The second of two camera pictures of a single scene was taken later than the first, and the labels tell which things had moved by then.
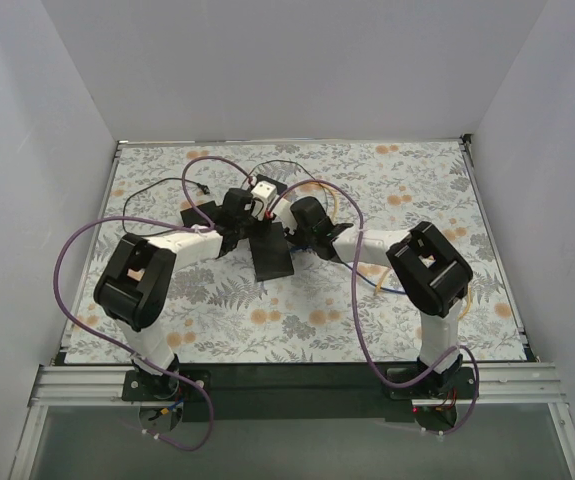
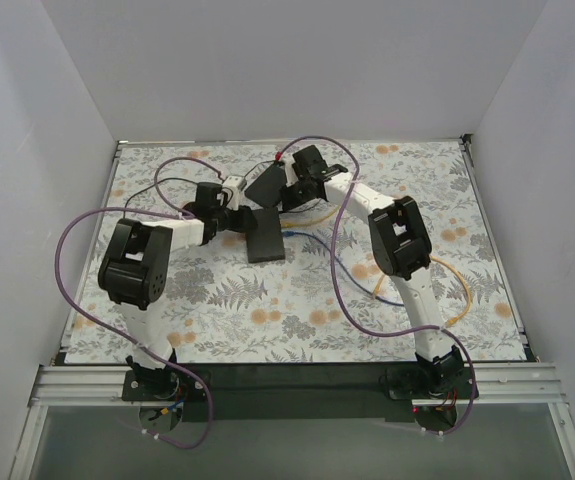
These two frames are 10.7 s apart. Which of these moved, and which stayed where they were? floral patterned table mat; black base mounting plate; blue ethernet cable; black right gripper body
Moved: black right gripper body; blue ethernet cable
Stayed: black base mounting plate; floral patterned table mat
